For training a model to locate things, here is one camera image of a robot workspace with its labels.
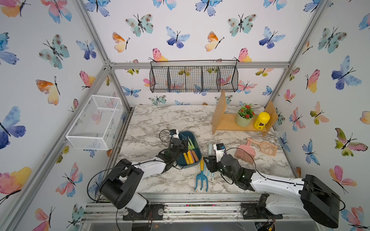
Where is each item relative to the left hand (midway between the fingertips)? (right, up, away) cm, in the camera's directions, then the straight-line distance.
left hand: (188, 140), depth 90 cm
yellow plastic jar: (+46, +11, +2) cm, 47 cm away
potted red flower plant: (+35, +14, +1) cm, 38 cm away
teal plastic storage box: (-4, -13, -2) cm, 13 cm away
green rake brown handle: (+2, -6, +8) cm, 10 cm away
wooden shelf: (+24, +12, +12) cm, 29 cm away
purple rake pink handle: (+3, -10, +1) cm, 11 cm away
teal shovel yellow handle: (-1, -11, 0) cm, 12 cm away
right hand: (+10, -8, -9) cm, 16 cm away
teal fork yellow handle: (+8, -21, -5) cm, 23 cm away
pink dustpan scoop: (+52, -6, +9) cm, 53 cm away
